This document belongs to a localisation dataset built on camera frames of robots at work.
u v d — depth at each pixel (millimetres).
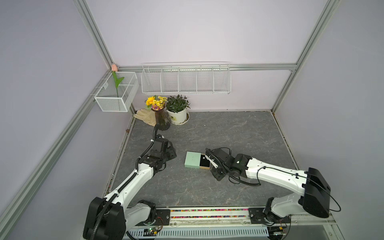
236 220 737
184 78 993
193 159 913
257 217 738
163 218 738
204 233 1577
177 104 995
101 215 378
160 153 641
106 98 790
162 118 1022
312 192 401
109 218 391
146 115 1194
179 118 1084
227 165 589
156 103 912
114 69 896
